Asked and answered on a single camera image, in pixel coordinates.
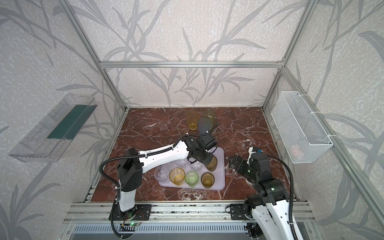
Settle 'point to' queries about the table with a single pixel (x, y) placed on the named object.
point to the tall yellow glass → (192, 116)
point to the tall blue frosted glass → (204, 124)
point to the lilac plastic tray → (219, 183)
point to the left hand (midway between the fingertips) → (210, 156)
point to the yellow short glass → (176, 176)
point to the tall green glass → (210, 114)
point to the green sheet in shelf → (69, 127)
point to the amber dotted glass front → (207, 179)
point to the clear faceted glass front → (162, 173)
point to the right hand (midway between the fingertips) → (234, 157)
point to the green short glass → (191, 178)
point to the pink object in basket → (295, 152)
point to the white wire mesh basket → (301, 135)
